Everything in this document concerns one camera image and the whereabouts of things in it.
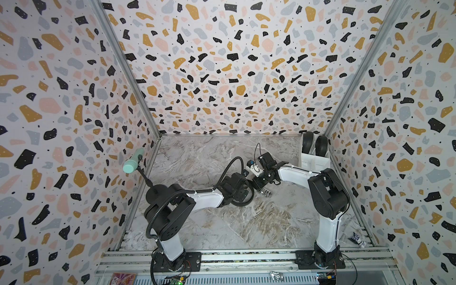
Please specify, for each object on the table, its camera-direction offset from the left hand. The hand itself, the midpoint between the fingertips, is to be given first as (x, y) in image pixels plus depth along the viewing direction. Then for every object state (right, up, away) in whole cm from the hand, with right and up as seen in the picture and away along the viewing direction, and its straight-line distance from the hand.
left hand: (241, 184), depth 93 cm
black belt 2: (+41, +26, +15) cm, 51 cm away
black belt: (+48, +21, +12) cm, 54 cm away
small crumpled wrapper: (+51, -21, -15) cm, 57 cm away
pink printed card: (-46, -32, -25) cm, 61 cm away
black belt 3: (+4, 0, -1) cm, 4 cm away
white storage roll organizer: (+42, +11, +13) cm, 45 cm away
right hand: (+8, 0, +4) cm, 9 cm away
